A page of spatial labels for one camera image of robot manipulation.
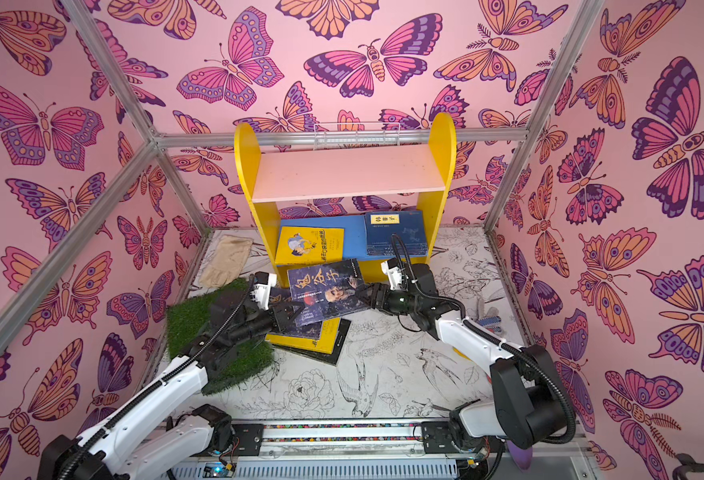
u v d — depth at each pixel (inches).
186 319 37.0
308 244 37.4
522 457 28.0
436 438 28.7
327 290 31.2
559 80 31.4
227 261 43.9
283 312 27.5
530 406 16.5
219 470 28.5
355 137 36.3
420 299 26.0
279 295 27.9
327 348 34.6
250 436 28.8
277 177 30.6
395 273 30.8
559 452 28.2
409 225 37.2
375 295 28.8
